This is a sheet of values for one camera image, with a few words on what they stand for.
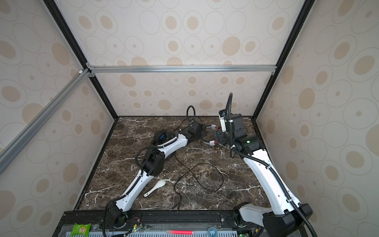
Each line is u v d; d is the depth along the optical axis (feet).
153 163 2.17
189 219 2.46
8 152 1.68
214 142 3.27
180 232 2.30
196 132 2.79
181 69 3.02
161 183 2.80
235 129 1.67
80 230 2.29
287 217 1.20
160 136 3.22
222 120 2.09
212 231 2.31
